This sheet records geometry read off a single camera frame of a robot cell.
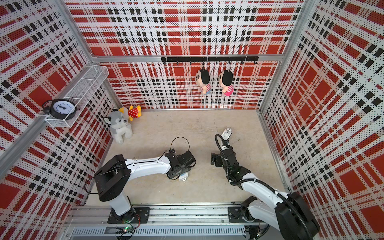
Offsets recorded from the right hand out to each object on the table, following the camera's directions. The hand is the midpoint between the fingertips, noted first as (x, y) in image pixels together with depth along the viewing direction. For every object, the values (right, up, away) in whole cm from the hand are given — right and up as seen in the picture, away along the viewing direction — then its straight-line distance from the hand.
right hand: (220, 153), depth 87 cm
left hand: (-22, -10, +1) cm, 24 cm away
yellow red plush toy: (-64, +26, +28) cm, 74 cm away
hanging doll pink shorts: (+4, +45, +8) cm, 46 cm away
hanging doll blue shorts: (-11, +45, +4) cm, 47 cm away
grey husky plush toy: (-64, +15, +7) cm, 66 cm away
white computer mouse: (+5, +11, +9) cm, 15 cm away
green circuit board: (-46, -33, -17) cm, 59 cm away
